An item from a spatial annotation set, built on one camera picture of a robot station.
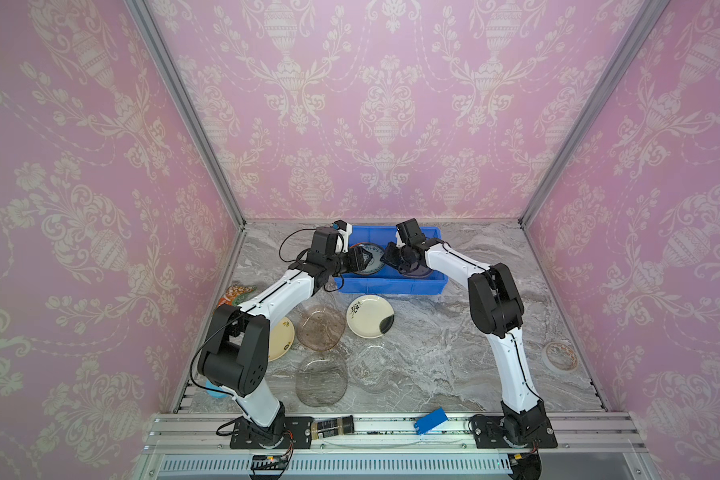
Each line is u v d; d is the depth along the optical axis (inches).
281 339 35.5
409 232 33.3
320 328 36.2
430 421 29.4
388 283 38.0
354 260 30.9
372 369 33.5
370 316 37.2
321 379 32.8
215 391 19.2
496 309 23.4
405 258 35.0
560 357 34.2
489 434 28.7
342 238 28.6
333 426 28.6
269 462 28.9
